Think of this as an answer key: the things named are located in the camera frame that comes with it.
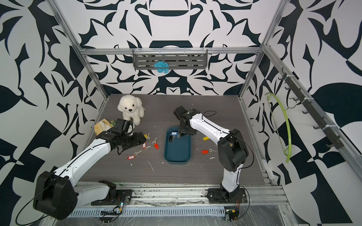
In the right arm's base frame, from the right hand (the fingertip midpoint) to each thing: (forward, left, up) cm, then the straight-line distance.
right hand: (185, 129), depth 89 cm
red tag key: (-10, -15, -11) cm, 21 cm away
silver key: (-1, +25, -9) cm, 27 cm away
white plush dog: (+12, +34, +7) cm, 37 cm away
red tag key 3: (-14, +32, -9) cm, 36 cm away
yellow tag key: (-1, -13, -10) cm, 17 cm away
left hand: (-7, +27, +1) cm, 28 cm away
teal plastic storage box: (-11, +5, -9) cm, 15 cm away
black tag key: (-1, +10, -9) cm, 14 cm away
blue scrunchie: (+33, +14, +25) cm, 44 cm away
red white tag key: (-7, +27, -8) cm, 29 cm away
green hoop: (-21, -46, +15) cm, 53 cm away
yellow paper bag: (+5, +55, -3) cm, 55 cm away
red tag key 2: (-6, +19, -10) cm, 22 cm away
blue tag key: (+2, +8, -9) cm, 12 cm away
